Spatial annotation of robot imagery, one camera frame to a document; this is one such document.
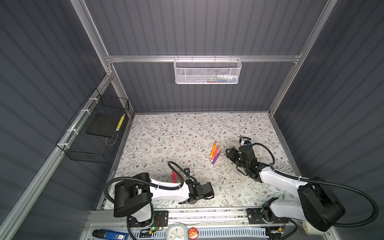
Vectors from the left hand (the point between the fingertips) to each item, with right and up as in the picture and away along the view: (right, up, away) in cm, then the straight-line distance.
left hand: (196, 189), depth 83 cm
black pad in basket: (-48, +37, -7) cm, 61 cm away
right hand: (+20, +20, +5) cm, 28 cm away
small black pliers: (+32, +28, +22) cm, 48 cm away
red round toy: (-2, -15, -14) cm, 20 cm away
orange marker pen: (+12, +21, +16) cm, 29 cm away
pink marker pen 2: (-13, +6, +3) cm, 15 cm away
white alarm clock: (-9, -14, -15) cm, 22 cm away
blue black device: (-40, -14, -16) cm, 45 cm away
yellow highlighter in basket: (-40, +37, -5) cm, 55 cm away
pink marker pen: (+12, +17, +13) cm, 24 cm away
